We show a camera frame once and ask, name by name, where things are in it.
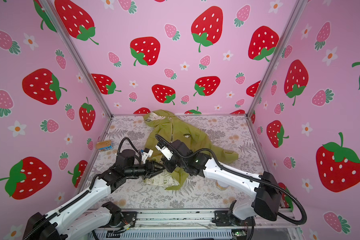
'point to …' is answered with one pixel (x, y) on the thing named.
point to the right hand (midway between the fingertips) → (160, 158)
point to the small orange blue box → (103, 145)
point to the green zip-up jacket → (173, 127)
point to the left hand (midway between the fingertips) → (164, 169)
